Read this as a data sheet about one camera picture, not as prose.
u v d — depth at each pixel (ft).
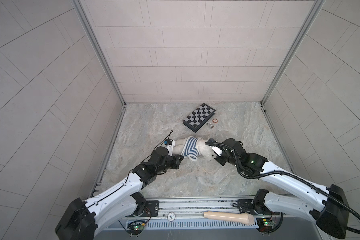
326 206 1.28
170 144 2.30
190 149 2.47
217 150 2.14
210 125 3.34
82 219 1.25
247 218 2.15
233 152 1.78
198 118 3.42
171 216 2.27
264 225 2.23
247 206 2.36
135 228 2.13
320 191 1.34
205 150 2.47
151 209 2.32
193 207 2.39
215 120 3.51
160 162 2.02
